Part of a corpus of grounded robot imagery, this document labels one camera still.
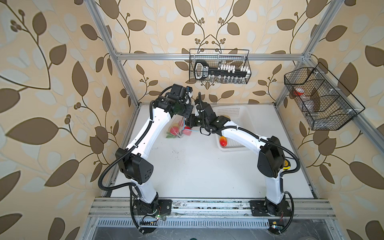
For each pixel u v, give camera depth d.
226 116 1.09
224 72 0.83
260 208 0.73
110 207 0.77
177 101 0.61
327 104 0.72
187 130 0.87
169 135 0.96
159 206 0.74
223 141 0.92
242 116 1.07
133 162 0.43
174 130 0.90
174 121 0.92
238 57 0.91
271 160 0.50
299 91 0.81
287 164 0.86
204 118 0.65
